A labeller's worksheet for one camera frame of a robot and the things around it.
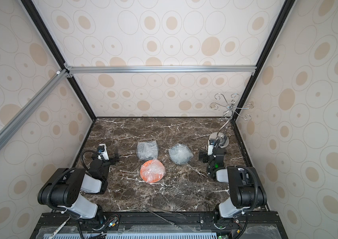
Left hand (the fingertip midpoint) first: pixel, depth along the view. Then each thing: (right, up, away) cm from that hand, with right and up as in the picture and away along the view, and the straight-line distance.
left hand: (112, 146), depth 89 cm
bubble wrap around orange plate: (+24, -14, -1) cm, 28 cm away
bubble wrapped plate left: (+19, -3, +9) cm, 21 cm away
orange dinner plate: (+24, -14, -1) cm, 28 cm away
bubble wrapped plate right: (+41, -6, +6) cm, 42 cm away
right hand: (+63, -3, +6) cm, 63 cm away
